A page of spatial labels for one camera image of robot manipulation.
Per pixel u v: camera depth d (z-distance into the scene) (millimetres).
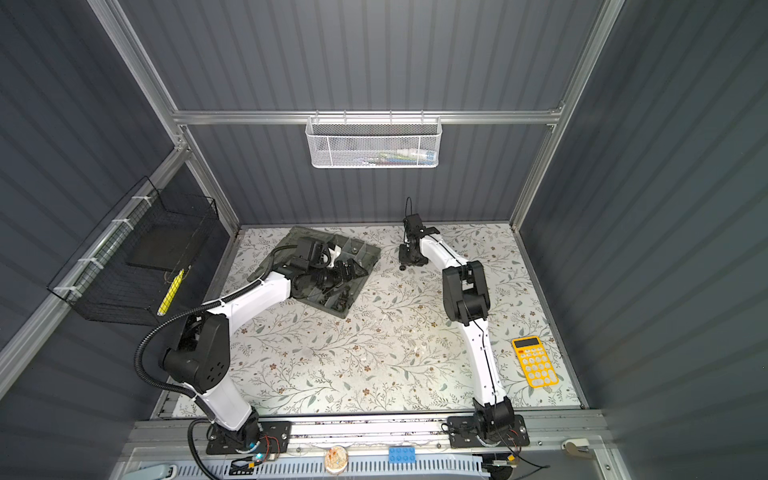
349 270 805
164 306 664
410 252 956
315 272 769
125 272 720
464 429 732
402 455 693
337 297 963
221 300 510
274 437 732
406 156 918
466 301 647
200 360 469
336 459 699
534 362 846
